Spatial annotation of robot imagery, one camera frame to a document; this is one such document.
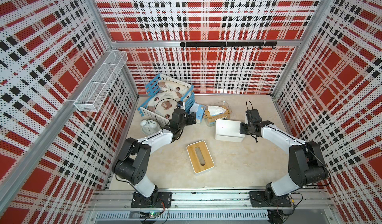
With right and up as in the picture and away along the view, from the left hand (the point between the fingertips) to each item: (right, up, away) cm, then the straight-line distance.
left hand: (192, 113), depth 93 cm
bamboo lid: (+10, -1, +9) cm, 13 cm away
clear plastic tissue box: (+13, -7, +8) cm, 16 cm away
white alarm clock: (-26, -9, -2) cm, 28 cm away
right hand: (+33, -9, 0) cm, 34 cm away
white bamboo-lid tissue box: (+5, -25, -11) cm, 28 cm away
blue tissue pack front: (+15, +2, +9) cm, 18 cm away
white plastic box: (+24, -12, +8) cm, 28 cm away
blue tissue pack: (+5, +2, +12) cm, 13 cm away
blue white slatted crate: (-30, +18, +15) cm, 38 cm away
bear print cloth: (-21, +7, +12) cm, 25 cm away
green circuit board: (-19, -47, -23) cm, 56 cm away
